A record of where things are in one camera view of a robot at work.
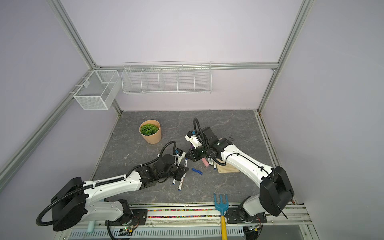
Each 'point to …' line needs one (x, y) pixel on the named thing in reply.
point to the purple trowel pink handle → (206, 163)
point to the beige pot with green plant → (150, 130)
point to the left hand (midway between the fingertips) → (187, 169)
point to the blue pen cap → (197, 170)
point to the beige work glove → (225, 169)
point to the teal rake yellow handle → (222, 207)
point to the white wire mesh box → (98, 89)
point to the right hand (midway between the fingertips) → (187, 158)
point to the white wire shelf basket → (170, 77)
